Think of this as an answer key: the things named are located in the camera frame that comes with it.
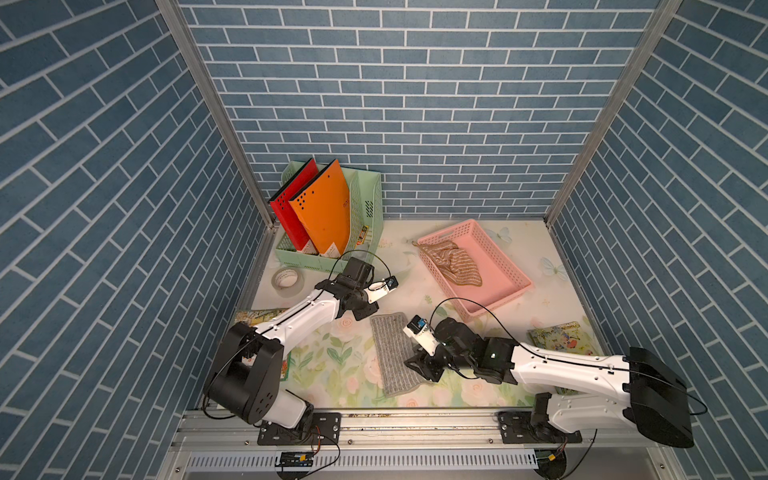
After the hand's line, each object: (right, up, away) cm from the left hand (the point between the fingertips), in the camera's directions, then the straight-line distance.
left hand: (375, 297), depth 89 cm
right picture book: (+57, -12, 0) cm, 59 cm away
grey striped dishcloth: (+6, -14, -3) cm, 15 cm away
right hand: (+10, -13, -14) cm, 22 cm away
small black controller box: (-18, -36, -17) cm, 44 cm away
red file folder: (-27, +27, -3) cm, 38 cm away
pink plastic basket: (+43, +4, +13) cm, 45 cm away
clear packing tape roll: (-31, +3, +12) cm, 33 cm away
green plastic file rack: (-6, +25, +30) cm, 39 cm away
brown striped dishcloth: (+25, +11, +13) cm, 30 cm away
